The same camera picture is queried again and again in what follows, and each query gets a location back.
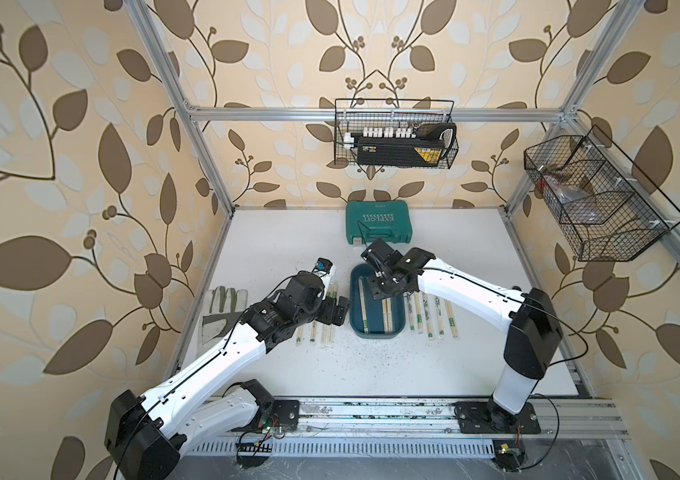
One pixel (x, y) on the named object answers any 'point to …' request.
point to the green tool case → (367, 221)
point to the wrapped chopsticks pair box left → (364, 305)
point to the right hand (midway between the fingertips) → (378, 288)
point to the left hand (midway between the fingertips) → (337, 298)
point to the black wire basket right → (610, 209)
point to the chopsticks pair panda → (410, 311)
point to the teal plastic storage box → (370, 319)
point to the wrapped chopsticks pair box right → (387, 316)
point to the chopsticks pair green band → (313, 334)
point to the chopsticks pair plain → (419, 311)
